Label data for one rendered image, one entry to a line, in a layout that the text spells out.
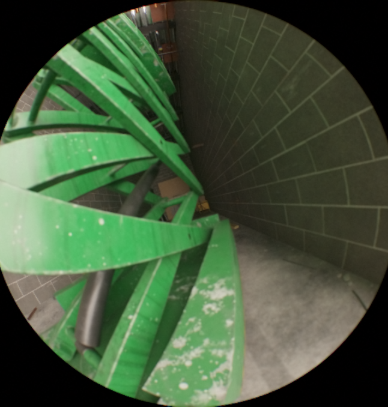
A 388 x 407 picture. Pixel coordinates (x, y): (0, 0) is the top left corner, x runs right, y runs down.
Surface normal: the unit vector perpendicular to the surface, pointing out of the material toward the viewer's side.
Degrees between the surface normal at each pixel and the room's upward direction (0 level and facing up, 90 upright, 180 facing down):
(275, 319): 0
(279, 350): 0
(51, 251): 90
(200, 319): 0
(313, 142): 90
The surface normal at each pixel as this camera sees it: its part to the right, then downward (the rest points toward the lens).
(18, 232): 0.92, -0.29
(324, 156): -0.95, 0.30
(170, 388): -0.30, -0.95
